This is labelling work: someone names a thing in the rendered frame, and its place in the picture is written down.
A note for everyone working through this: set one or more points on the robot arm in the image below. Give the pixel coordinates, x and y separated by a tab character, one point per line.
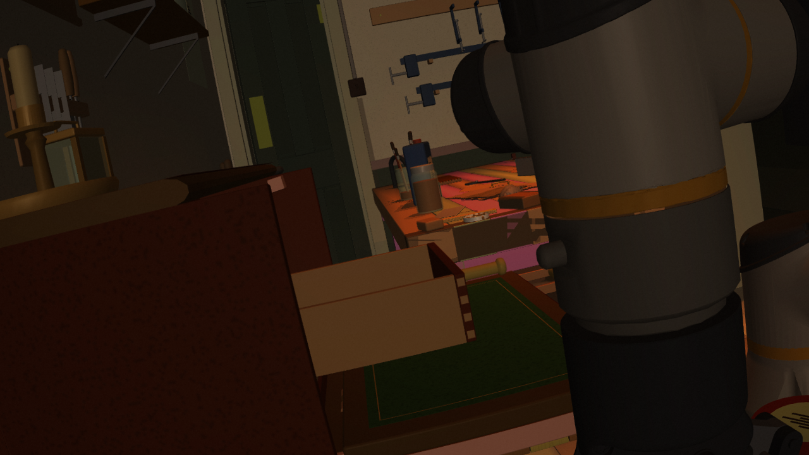
632	126

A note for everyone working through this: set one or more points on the light wood interior drawer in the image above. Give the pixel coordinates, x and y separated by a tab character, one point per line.
379	316

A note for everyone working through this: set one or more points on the tan drawer knob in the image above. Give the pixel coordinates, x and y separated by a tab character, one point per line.
486	269

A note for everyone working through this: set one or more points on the bureau fall with green baize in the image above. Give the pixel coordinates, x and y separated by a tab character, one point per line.
468	366

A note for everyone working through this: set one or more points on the mahogany bureau body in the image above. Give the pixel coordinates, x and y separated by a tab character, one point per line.
145	316

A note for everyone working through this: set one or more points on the orange top workbench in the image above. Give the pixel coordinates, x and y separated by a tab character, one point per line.
455	227

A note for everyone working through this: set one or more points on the blue and brown canister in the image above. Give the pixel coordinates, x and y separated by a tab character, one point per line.
422	177

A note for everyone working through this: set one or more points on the dark brown block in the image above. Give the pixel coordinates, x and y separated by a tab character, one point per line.
519	200

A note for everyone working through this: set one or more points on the small pink block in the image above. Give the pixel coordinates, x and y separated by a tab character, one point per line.
277	184

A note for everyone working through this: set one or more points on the blue bar clamp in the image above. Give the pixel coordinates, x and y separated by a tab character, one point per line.
436	60
430	93

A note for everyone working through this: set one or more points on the dark green door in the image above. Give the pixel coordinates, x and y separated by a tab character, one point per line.
297	126

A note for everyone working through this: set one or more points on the dark rolled cylinder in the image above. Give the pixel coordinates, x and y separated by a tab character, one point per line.
227	178

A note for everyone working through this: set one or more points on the black hanging clamp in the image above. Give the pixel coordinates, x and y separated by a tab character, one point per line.
455	25
479	19

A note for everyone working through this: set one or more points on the wooden framed glass box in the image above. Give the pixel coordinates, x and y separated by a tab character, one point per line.
72	158

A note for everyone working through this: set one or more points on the wooden letter rack with papers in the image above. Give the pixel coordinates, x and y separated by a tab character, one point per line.
60	88

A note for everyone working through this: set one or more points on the red round tin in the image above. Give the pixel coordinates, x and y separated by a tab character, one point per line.
787	417

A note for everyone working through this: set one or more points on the black wall switch box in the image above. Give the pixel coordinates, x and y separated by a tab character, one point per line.
357	87

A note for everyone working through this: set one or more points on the wooden wall rail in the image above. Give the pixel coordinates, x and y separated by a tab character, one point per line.
411	11

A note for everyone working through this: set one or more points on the dark wall shelf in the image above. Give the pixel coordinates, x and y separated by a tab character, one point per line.
152	25

